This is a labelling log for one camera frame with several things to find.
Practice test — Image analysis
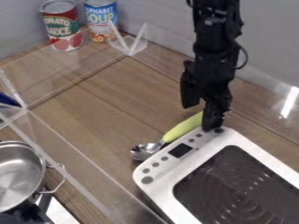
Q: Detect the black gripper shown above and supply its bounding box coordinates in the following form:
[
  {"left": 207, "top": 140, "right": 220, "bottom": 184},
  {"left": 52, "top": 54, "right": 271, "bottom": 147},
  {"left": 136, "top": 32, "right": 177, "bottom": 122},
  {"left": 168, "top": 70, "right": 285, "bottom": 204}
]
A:
[{"left": 180, "top": 59, "right": 233, "bottom": 132}]

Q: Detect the white and black stove top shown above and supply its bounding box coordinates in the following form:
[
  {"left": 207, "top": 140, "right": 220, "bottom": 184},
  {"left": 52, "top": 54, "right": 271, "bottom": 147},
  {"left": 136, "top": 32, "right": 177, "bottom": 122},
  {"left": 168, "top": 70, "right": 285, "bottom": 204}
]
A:
[{"left": 132, "top": 128, "right": 299, "bottom": 224}]

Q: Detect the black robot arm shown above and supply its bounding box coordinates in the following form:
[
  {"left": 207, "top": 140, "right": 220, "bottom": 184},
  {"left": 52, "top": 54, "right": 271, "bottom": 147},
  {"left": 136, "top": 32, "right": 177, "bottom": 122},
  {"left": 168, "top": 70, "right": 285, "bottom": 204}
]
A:
[{"left": 180, "top": 0, "right": 248, "bottom": 132}]

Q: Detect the alphabet soup can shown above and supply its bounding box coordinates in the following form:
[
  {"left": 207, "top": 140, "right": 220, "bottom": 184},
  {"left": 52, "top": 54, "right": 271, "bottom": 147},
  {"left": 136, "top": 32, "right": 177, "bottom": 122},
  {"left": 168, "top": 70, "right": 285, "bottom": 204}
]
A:
[{"left": 84, "top": 0, "right": 117, "bottom": 43}]

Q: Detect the clear acrylic divider strip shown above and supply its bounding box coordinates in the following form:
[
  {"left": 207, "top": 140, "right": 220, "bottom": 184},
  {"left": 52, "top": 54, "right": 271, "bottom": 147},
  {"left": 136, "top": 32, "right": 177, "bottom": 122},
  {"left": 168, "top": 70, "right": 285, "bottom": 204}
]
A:
[{"left": 0, "top": 70, "right": 127, "bottom": 224}]

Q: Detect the tomato sauce can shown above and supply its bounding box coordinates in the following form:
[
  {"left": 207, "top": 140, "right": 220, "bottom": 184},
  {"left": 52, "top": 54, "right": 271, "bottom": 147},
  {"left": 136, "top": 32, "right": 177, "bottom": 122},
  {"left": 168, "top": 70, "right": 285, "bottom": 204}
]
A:
[{"left": 38, "top": 0, "right": 82, "bottom": 52}]

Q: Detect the blue object at left edge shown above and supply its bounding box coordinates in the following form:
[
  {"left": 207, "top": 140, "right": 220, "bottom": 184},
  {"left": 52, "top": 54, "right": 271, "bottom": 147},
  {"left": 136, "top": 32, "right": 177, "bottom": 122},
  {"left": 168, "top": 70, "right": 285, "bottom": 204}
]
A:
[{"left": 0, "top": 92, "right": 21, "bottom": 108}]

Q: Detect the stainless steel pot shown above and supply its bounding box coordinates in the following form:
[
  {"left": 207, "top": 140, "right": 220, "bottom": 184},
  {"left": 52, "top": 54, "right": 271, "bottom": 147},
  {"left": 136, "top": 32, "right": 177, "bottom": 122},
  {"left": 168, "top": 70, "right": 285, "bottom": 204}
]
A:
[{"left": 0, "top": 141, "right": 65, "bottom": 213}]

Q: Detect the green handled metal spoon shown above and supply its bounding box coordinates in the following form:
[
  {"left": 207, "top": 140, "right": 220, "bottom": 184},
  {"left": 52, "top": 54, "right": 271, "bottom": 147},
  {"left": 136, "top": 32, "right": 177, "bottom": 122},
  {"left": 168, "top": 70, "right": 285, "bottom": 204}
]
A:
[{"left": 131, "top": 112, "right": 203, "bottom": 161}]

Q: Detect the clear acrylic corner bracket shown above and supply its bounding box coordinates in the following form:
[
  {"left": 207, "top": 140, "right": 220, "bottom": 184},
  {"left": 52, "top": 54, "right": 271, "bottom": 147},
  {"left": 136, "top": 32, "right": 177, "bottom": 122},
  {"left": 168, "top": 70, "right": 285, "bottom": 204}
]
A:
[{"left": 108, "top": 21, "right": 147, "bottom": 57}]

